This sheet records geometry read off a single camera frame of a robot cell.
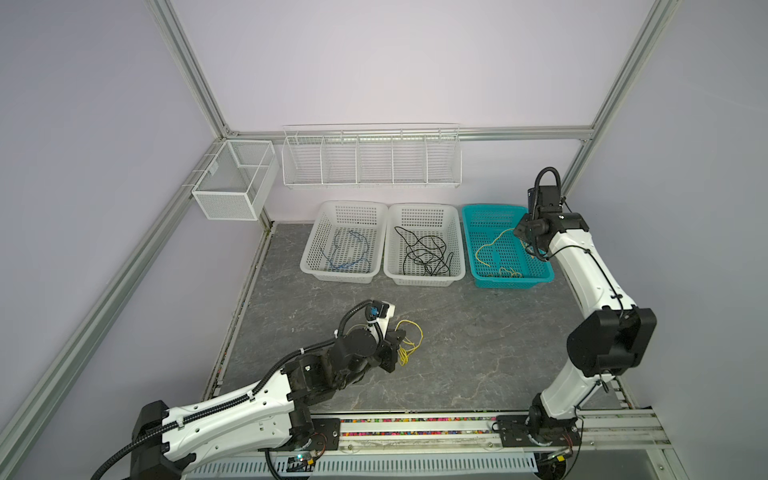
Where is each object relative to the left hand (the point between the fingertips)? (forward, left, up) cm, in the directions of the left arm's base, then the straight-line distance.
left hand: (403, 339), depth 70 cm
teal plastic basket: (+36, -38, -19) cm, 56 cm away
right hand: (+27, -39, +4) cm, 48 cm away
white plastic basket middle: (+53, -20, -15) cm, 59 cm away
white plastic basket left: (+48, +18, -19) cm, 55 cm away
